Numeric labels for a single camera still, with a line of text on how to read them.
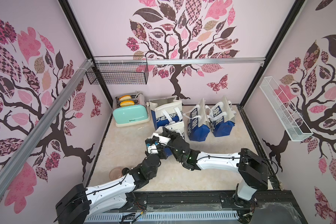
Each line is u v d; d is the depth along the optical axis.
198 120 0.87
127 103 0.95
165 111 0.86
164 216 0.70
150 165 0.56
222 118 0.90
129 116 0.98
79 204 0.41
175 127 0.77
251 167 0.47
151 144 0.64
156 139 0.63
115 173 0.78
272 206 0.72
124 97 0.99
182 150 0.56
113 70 1.37
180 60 0.92
